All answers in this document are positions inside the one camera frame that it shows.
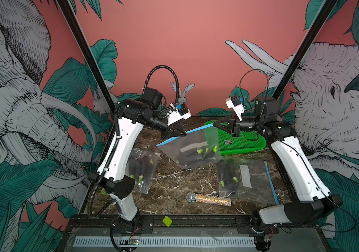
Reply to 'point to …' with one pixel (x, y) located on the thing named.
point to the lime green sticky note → (167, 221)
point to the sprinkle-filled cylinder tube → (192, 197)
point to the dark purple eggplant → (223, 172)
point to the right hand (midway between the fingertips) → (215, 122)
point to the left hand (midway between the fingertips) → (184, 131)
